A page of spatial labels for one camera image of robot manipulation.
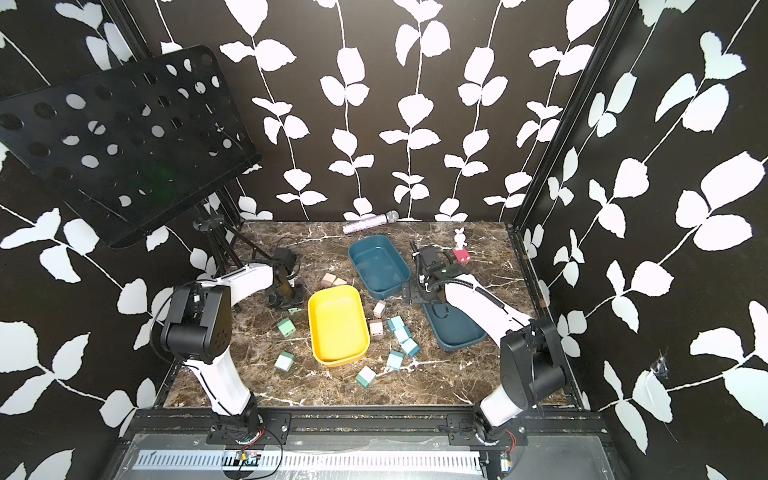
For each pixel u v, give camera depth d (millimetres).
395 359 841
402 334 888
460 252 1108
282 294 818
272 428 735
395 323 904
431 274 660
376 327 904
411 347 862
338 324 907
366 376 811
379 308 929
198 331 497
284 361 838
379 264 1097
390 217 1185
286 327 903
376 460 701
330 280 1012
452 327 919
